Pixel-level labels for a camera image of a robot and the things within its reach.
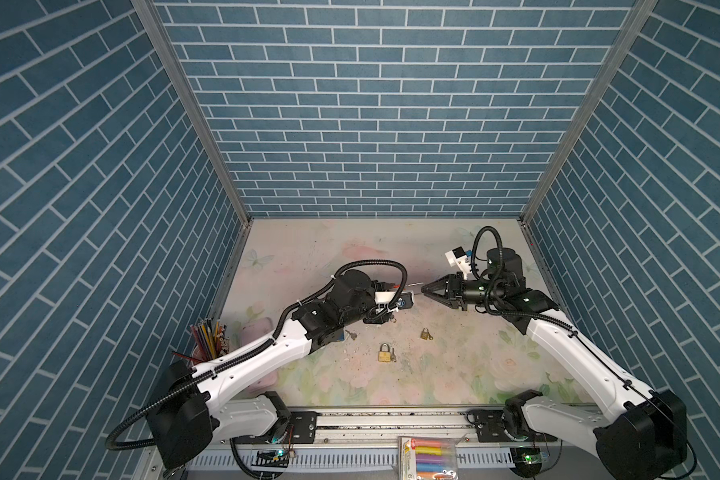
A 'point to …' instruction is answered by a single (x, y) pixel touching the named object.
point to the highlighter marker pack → (428, 458)
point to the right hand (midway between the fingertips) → (421, 289)
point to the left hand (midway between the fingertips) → (393, 288)
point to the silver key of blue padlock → (352, 335)
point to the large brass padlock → (384, 356)
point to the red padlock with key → (409, 285)
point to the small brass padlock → (425, 335)
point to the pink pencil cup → (210, 340)
